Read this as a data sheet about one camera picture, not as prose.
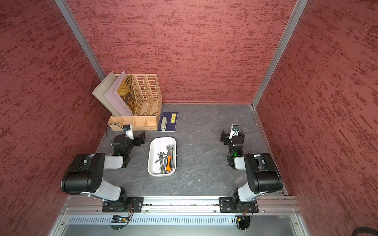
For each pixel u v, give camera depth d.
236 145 0.70
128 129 0.80
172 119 1.10
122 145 0.72
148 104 1.20
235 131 0.78
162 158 0.90
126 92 0.97
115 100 0.91
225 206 0.74
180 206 0.76
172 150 0.92
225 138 0.83
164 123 1.03
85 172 0.46
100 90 0.89
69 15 0.73
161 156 0.91
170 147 0.95
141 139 0.85
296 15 0.73
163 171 0.84
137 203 0.74
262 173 0.46
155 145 0.92
